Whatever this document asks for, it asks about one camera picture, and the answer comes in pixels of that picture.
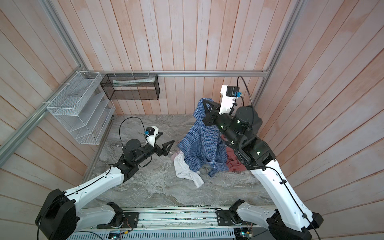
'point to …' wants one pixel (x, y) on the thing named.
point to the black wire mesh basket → (131, 86)
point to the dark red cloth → (234, 164)
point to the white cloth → (184, 170)
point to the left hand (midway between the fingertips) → (168, 139)
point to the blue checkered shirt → (203, 144)
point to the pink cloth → (172, 157)
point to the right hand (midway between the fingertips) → (202, 102)
